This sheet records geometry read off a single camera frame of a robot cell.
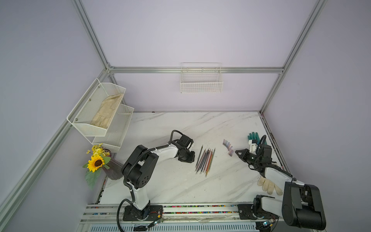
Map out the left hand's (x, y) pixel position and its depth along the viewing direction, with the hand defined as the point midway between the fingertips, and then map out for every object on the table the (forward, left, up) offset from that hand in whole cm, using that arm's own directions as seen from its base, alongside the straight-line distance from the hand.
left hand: (192, 161), depth 92 cm
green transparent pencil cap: (+14, -24, 0) cm, 28 cm away
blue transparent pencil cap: (+14, -25, 0) cm, 28 cm away
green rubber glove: (+19, -46, 0) cm, 50 cm away
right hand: (+3, -28, +5) cm, 28 cm away
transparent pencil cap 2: (+5, -27, 0) cm, 27 cm away
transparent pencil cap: (+8, -26, 0) cm, 28 cm away
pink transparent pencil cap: (+14, -22, 0) cm, 27 cm away
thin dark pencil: (+5, -5, 0) cm, 7 cm away
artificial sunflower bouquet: (-10, +45, +24) cm, 52 cm away
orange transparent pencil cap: (+13, -26, -1) cm, 29 cm away
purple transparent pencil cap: (+13, -26, -1) cm, 29 cm away
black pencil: (+1, -6, -1) cm, 6 cm away
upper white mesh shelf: (+14, +55, +30) cm, 64 cm away
